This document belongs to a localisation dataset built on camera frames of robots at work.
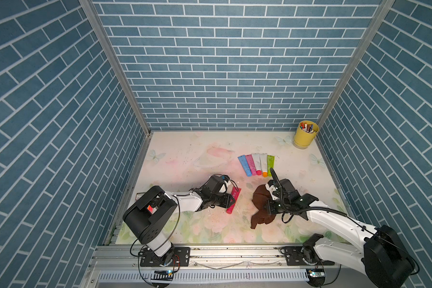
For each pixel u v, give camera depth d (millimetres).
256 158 1054
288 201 654
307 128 1083
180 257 734
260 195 889
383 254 401
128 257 752
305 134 1033
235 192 918
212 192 717
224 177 834
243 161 1046
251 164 1023
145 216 468
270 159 1054
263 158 1058
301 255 689
